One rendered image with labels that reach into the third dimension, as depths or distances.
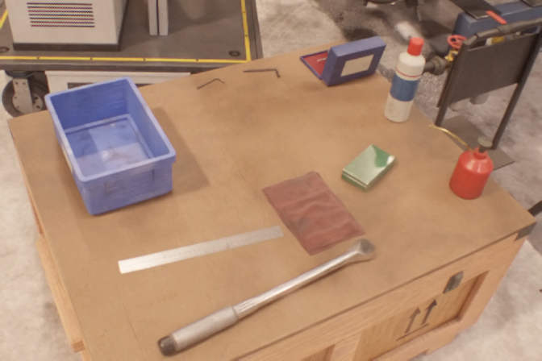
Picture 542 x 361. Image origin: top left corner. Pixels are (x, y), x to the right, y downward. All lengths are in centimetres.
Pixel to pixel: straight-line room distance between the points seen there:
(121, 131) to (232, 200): 34
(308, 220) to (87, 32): 105
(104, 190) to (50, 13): 89
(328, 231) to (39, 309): 86
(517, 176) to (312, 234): 122
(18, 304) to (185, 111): 70
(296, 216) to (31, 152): 62
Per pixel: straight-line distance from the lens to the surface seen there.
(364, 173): 138
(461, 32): 270
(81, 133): 149
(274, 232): 126
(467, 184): 141
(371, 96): 166
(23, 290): 180
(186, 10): 226
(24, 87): 218
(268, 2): 303
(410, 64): 149
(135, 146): 143
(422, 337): 161
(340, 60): 161
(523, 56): 216
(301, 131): 150
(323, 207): 130
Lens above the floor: 142
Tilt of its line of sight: 43 degrees down
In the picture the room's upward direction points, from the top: 6 degrees clockwise
